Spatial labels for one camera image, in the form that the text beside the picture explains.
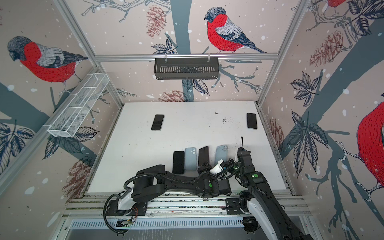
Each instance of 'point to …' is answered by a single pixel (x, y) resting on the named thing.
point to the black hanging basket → (186, 68)
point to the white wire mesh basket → (69, 117)
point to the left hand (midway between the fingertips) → (206, 164)
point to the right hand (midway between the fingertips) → (223, 164)
